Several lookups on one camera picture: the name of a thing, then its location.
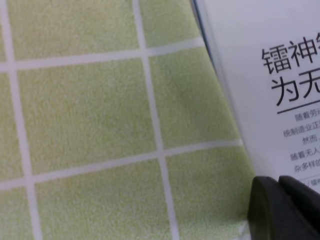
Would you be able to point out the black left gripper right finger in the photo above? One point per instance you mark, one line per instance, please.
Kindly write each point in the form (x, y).
(305, 198)

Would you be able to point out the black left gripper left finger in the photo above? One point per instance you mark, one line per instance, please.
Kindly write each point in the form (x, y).
(272, 215)

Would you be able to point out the white robotics magazine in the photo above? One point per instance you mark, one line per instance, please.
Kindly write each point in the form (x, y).
(266, 54)

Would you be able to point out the green checkered tablecloth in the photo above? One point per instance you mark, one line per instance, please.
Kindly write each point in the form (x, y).
(113, 126)

